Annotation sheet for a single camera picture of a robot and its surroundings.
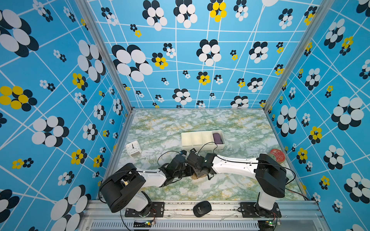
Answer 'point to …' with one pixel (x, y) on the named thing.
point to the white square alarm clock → (133, 148)
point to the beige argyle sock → (194, 177)
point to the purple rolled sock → (217, 138)
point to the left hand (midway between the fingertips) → (198, 169)
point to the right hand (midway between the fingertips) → (200, 167)
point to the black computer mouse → (202, 208)
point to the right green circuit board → (266, 225)
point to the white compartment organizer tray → (191, 140)
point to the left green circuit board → (148, 224)
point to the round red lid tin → (277, 155)
